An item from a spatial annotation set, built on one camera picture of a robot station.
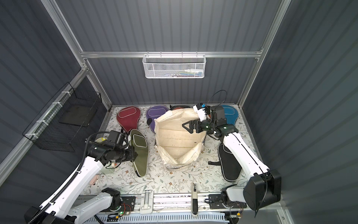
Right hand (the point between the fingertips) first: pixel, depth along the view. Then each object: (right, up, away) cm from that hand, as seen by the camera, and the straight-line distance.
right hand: (191, 123), depth 76 cm
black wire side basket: (-70, 0, -3) cm, 70 cm away
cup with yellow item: (-56, -11, +11) cm, 59 cm away
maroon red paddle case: (-47, +3, +32) cm, 57 cm away
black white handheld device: (+1, -39, -5) cm, 39 cm away
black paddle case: (+24, -28, +7) cm, 38 cm away
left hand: (-30, -18, 0) cm, 35 cm away
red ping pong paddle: (-12, +12, +40) cm, 44 cm away
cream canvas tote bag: (-8, -17, +18) cm, 26 cm away
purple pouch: (-30, +8, +39) cm, 49 cm away
